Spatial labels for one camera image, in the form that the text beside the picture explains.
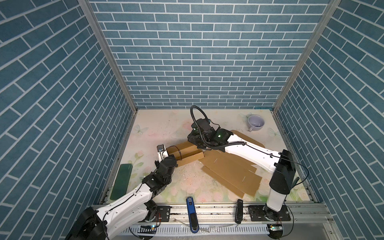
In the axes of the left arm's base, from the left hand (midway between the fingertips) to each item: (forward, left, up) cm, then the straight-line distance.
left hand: (169, 152), depth 84 cm
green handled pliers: (-14, -72, -10) cm, 74 cm away
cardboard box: (+5, -8, -9) cm, 13 cm away
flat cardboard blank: (-10, -40, -11) cm, 43 cm away
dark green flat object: (-11, +28, -13) cm, 33 cm away
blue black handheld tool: (-33, -14, -12) cm, 37 cm away
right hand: (+4, -10, +10) cm, 15 cm away
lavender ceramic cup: (+28, -59, -7) cm, 66 cm away
